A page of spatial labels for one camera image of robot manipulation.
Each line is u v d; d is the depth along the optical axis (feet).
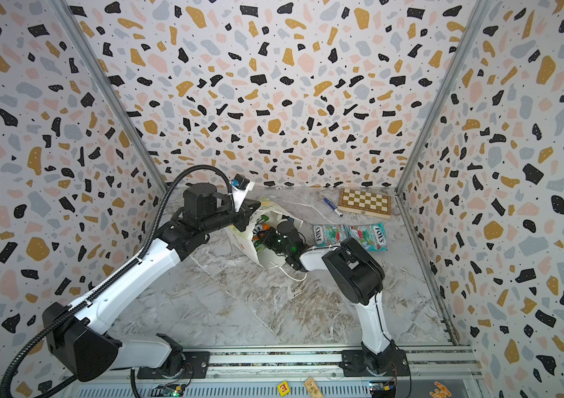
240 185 1.98
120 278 1.46
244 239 2.66
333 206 3.74
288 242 2.51
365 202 3.74
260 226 3.11
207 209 1.88
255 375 2.40
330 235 3.34
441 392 2.30
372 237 3.29
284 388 2.26
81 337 1.23
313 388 2.29
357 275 1.77
